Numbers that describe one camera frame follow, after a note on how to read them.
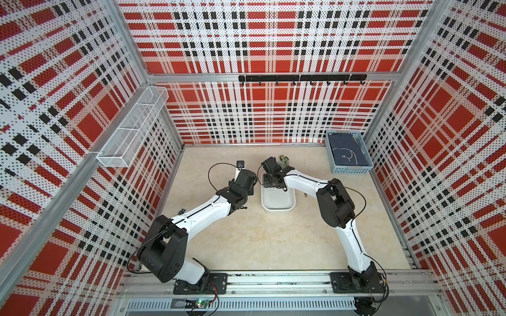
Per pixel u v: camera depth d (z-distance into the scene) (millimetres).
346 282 730
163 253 425
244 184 653
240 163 758
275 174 790
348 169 1039
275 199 956
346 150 1080
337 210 573
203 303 690
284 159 1140
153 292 718
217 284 737
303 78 887
